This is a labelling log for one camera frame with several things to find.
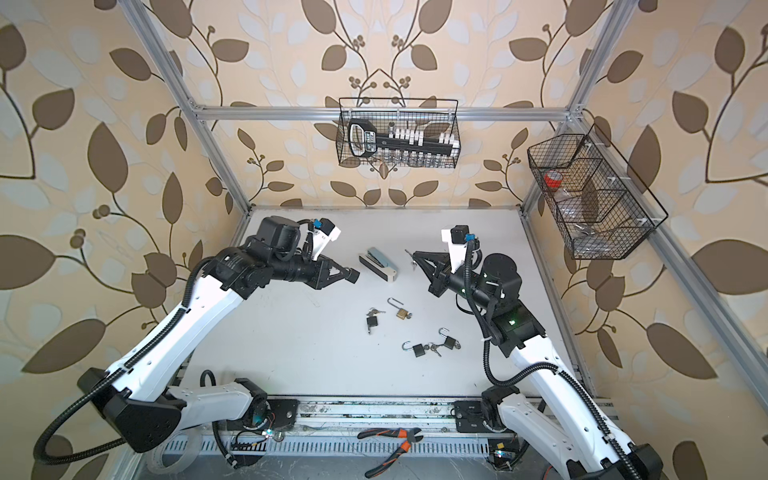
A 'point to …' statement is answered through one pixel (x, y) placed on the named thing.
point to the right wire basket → (602, 209)
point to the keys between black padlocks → (432, 346)
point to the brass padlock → (400, 313)
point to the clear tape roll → (155, 456)
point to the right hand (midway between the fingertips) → (417, 258)
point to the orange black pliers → (407, 434)
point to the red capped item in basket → (553, 178)
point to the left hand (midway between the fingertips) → (348, 272)
